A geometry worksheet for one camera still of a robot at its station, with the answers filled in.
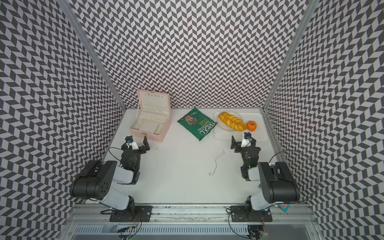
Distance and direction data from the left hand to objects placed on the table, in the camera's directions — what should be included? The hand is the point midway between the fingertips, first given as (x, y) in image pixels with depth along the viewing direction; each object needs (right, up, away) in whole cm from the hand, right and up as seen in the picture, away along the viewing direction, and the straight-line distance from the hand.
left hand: (138, 138), depth 90 cm
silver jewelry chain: (+47, -14, +1) cm, 49 cm away
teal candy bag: (+81, -33, -14) cm, 89 cm away
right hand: (+62, +1, 0) cm, 62 cm away
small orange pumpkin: (+73, +8, +11) cm, 74 cm away
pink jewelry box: (+5, +14, +15) cm, 21 cm away
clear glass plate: (+54, +8, +19) cm, 58 cm away
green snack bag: (+36, +9, +18) cm, 41 cm away
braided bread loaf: (+61, +10, +14) cm, 63 cm away
